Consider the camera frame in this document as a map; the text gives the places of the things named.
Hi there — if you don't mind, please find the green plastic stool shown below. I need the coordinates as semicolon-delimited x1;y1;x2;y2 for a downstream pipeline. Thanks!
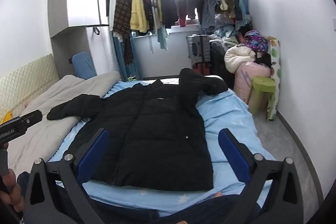
246;76;277;115

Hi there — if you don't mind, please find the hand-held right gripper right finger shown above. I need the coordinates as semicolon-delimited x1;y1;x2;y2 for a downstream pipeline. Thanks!
219;129;311;224

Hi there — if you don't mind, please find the pink storage bag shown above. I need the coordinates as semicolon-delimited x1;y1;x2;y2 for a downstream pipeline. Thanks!
233;61;271;109

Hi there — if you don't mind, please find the pile of clothes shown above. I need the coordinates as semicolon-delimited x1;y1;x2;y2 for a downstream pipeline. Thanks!
210;0;253;46

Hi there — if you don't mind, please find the person's left hand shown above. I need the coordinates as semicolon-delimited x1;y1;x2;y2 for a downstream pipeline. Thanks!
0;168;25;214

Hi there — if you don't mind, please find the yellow object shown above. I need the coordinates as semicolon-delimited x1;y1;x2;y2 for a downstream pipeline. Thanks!
0;111;14;125

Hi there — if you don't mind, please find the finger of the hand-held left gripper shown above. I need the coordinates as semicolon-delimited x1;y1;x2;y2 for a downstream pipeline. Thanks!
20;110;43;132

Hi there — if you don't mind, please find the black hanging coat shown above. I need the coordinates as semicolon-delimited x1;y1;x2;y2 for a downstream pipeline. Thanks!
160;0;180;29

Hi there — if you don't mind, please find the grey blanket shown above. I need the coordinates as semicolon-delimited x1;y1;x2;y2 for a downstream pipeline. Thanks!
7;71;122;178

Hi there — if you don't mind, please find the blue cushion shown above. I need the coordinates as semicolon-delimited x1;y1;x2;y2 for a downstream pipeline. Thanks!
71;53;97;80

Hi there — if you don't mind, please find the brown plaid coat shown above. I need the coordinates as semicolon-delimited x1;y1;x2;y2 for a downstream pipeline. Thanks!
113;0;135;66

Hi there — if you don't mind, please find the denim jacket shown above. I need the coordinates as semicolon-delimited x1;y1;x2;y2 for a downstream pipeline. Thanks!
201;0;221;30

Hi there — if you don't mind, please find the white hanging garment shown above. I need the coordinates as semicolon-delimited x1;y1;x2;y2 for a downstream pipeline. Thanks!
108;0;117;32

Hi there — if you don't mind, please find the cream quilted headboard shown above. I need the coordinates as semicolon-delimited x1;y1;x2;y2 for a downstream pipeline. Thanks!
0;53;60;120

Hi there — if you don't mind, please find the purple patterned cloth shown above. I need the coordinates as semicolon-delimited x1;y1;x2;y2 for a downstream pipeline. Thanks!
244;30;269;54

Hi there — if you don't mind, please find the light blue hanging garment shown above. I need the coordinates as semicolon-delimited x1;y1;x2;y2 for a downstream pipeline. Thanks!
156;25;169;51

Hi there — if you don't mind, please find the red suitcase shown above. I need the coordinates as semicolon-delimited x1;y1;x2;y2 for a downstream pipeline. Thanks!
192;62;212;76

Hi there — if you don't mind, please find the black puffer jacket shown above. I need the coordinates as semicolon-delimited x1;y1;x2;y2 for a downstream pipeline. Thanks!
47;68;229;191

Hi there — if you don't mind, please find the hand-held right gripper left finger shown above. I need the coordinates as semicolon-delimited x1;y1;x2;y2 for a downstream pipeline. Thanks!
20;128;110;224

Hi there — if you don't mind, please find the light blue bed sheet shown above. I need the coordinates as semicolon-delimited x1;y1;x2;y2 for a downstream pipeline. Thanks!
47;79;277;217

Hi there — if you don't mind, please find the yellow fleece jacket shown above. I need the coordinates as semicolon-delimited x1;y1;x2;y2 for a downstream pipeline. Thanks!
130;0;162;33

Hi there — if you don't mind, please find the grey suitcase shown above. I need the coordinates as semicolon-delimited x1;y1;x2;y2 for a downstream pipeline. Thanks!
186;34;211;62

